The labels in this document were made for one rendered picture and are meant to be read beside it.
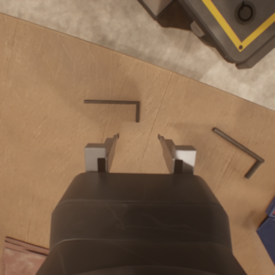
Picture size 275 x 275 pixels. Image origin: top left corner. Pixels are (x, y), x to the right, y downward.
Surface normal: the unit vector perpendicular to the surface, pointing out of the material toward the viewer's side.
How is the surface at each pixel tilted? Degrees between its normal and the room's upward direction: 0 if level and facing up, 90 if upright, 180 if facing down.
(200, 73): 0
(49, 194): 0
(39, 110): 0
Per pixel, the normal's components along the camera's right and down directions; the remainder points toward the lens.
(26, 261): -0.01, 0.42
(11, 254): 0.17, -0.02
